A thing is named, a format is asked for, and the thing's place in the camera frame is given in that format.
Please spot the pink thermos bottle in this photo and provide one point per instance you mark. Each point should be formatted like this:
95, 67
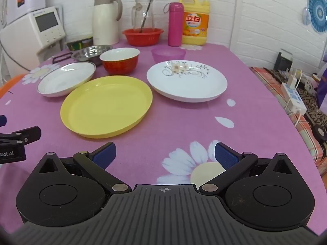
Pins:
175, 25

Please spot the cream thermos jug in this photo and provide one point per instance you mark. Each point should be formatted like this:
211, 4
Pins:
104, 23

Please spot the pink floral tablecloth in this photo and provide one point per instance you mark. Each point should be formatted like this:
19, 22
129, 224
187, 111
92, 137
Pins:
178, 122

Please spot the blue round wall fan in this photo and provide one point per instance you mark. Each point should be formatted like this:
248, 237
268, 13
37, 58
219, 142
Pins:
316, 10

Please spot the green round tin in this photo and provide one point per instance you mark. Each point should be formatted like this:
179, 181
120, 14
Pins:
79, 44

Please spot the white silver-rimmed plate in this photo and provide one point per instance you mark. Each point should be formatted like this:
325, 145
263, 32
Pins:
63, 79

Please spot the orange stool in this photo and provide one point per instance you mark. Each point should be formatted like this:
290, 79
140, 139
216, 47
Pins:
7, 86

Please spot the black stand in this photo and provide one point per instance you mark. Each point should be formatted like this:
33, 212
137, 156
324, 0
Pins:
282, 62

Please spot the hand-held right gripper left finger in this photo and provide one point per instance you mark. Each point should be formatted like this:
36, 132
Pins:
103, 155

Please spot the white power strip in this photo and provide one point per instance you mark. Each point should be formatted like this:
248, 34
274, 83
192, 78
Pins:
293, 98

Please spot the dark purple bag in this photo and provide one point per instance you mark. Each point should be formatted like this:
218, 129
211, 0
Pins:
322, 86

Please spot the white floral plate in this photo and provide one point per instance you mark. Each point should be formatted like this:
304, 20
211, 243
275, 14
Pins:
186, 86

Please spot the black square frame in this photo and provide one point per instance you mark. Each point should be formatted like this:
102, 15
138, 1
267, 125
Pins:
54, 60

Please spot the purple plastic bowl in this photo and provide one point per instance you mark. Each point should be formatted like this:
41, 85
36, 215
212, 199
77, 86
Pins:
168, 55

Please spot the red plastic basin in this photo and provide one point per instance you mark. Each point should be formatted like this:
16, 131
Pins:
143, 39

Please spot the white appliance with screen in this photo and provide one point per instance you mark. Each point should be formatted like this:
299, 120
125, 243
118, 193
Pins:
20, 33

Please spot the plaid blanket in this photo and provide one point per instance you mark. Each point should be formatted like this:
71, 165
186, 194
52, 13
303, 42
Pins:
306, 137

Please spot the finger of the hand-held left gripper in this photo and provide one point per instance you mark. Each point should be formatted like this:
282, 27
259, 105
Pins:
28, 134
2, 121

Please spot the leopard print cloth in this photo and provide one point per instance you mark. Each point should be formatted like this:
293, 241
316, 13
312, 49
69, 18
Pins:
311, 107

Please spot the yellow detergent bottle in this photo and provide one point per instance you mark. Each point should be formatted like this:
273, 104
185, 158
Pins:
194, 23

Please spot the white charger plug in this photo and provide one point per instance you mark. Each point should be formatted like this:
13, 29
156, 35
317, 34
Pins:
292, 80

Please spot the glass pitcher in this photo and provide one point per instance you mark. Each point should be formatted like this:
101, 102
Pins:
136, 17

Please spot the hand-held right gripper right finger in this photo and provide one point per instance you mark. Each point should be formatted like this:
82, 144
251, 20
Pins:
226, 155

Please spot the stainless steel bowl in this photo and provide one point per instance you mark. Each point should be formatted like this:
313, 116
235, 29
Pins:
89, 52

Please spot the yellow plastic plate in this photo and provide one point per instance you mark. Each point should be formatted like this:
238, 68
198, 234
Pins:
107, 104

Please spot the red bowl with white inside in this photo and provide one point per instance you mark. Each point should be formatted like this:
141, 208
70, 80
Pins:
120, 66

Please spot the black stirring stick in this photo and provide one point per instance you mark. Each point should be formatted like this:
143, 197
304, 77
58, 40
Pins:
147, 12

